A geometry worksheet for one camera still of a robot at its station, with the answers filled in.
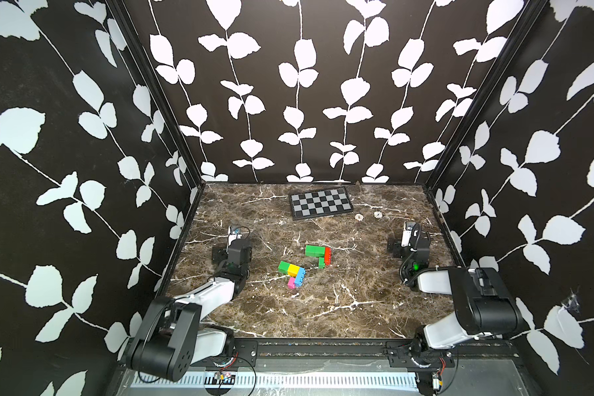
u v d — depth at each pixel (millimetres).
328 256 938
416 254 716
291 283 859
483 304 463
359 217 1084
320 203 1106
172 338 418
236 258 684
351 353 749
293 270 907
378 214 1104
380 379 702
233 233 781
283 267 909
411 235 804
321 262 912
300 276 881
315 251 958
